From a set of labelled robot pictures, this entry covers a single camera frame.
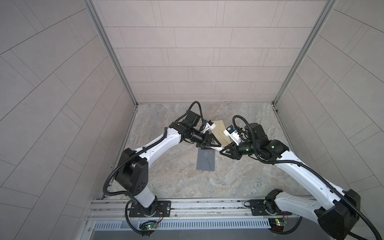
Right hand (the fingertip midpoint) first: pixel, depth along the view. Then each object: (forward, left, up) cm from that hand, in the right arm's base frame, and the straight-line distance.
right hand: (222, 153), depth 69 cm
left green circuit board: (-24, +35, -16) cm, 45 cm away
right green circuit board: (-27, -23, -21) cm, 41 cm away
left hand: (+2, +1, +2) cm, 3 cm away
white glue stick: (+1, +2, +2) cm, 3 cm away
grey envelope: (+6, +7, -19) cm, 21 cm away
